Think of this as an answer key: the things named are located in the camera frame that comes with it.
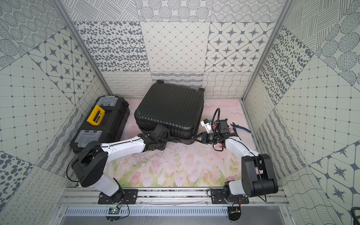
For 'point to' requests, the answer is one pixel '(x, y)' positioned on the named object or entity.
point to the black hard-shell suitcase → (178, 108)
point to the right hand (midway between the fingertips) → (195, 140)
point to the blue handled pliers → (234, 126)
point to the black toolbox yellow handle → (106, 123)
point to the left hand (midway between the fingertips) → (174, 138)
